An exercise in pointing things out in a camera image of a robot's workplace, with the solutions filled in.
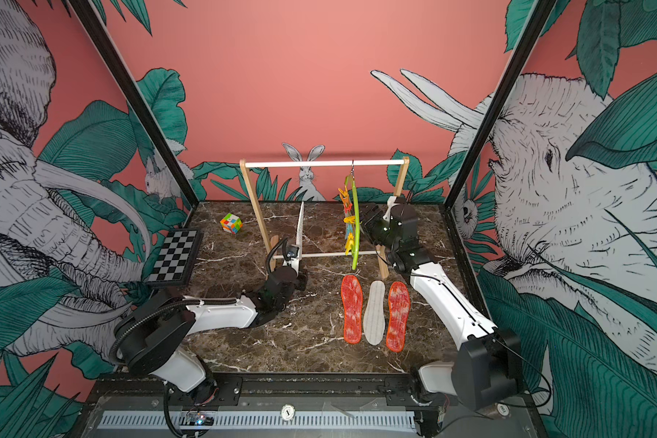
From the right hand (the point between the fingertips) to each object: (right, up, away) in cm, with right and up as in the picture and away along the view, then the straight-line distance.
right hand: (352, 208), depth 76 cm
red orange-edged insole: (+17, -32, +14) cm, 39 cm away
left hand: (-15, -16, +12) cm, 25 cm away
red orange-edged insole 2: (+1, -28, +17) cm, 33 cm away
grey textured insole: (+8, -37, +12) cm, 39 cm away
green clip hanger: (0, -3, +4) cm, 6 cm away
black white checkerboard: (-63, -17, +22) cm, 69 cm away
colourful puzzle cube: (-47, -4, +31) cm, 56 cm away
